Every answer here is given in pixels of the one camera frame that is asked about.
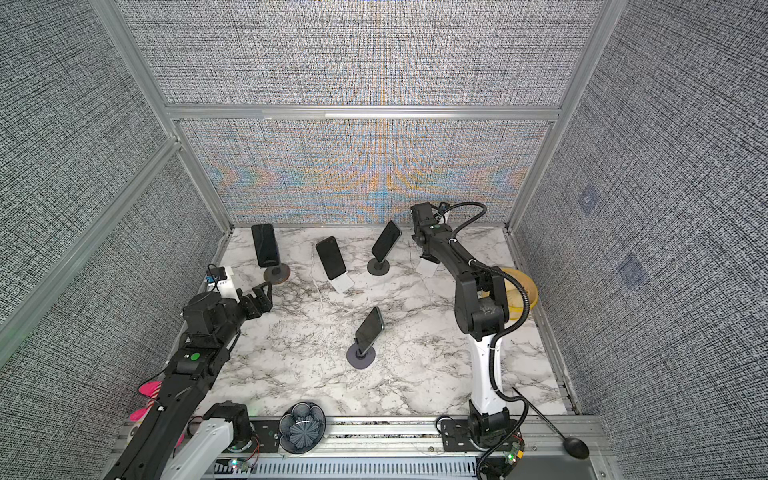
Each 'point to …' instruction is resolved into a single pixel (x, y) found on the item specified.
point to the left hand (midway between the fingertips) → (257, 285)
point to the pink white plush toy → (137, 416)
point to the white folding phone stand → (426, 267)
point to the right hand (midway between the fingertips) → (438, 234)
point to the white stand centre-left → (343, 282)
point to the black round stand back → (376, 268)
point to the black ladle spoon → (572, 445)
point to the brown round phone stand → (277, 275)
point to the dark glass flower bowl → (302, 427)
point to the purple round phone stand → (358, 360)
